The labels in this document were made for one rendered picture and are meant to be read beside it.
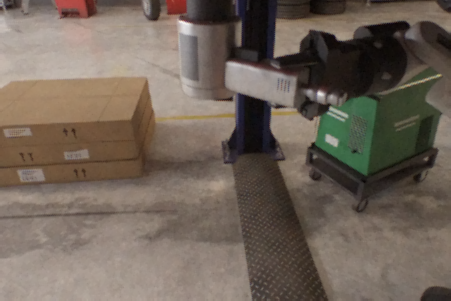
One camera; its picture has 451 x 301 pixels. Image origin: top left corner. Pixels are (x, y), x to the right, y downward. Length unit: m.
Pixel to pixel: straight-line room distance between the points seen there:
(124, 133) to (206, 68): 1.82
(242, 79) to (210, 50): 0.06
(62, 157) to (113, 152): 0.33
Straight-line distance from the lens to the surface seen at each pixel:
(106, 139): 2.32
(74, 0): 8.71
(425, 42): 0.59
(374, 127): 1.90
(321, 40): 0.47
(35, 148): 2.50
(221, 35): 0.47
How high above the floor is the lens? 1.40
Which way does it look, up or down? 29 degrees down
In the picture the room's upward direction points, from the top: 1 degrees counter-clockwise
